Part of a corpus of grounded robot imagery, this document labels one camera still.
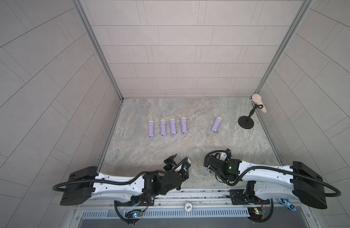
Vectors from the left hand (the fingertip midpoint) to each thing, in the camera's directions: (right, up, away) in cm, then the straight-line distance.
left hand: (183, 162), depth 77 cm
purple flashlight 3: (+1, +18, +20) cm, 27 cm away
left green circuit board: (-23, -20, -12) cm, 32 cm away
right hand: (+14, -5, +6) cm, 16 cm away
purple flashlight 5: (+18, +4, -3) cm, 19 cm away
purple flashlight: (-22, +19, +20) cm, 35 cm away
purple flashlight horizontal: (-14, +19, +21) cm, 32 cm away
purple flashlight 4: (+24, +20, +22) cm, 38 cm away
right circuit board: (+35, -22, -9) cm, 42 cm away
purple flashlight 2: (-7, +20, +22) cm, 30 cm away
